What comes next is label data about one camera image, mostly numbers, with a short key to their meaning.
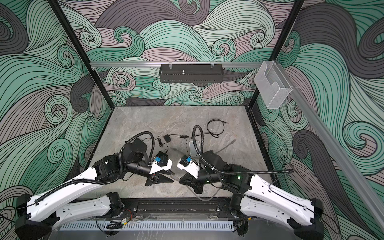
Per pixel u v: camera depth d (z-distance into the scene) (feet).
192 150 3.12
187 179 1.82
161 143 3.22
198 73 3.12
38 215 1.27
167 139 3.27
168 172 1.96
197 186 1.75
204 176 1.78
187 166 1.73
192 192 2.04
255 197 1.51
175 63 3.07
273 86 2.50
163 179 1.81
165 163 1.64
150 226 2.29
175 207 2.45
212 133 3.50
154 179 1.73
